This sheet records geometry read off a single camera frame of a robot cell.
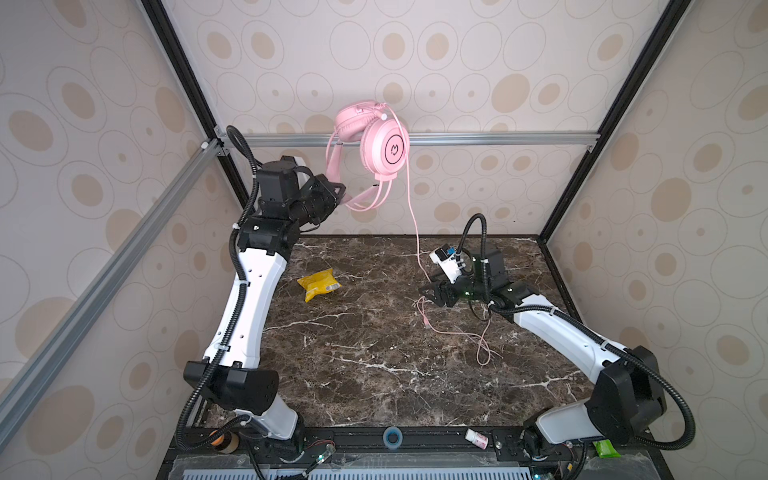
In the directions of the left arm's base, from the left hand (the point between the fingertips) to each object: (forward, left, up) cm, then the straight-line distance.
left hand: (353, 178), depth 64 cm
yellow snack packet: (+3, +16, -44) cm, 47 cm away
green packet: (-45, -60, -45) cm, 88 cm away
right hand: (-8, -18, -27) cm, 34 cm away
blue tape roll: (-42, -9, -47) cm, 64 cm away
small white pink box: (-43, -29, -45) cm, 69 cm away
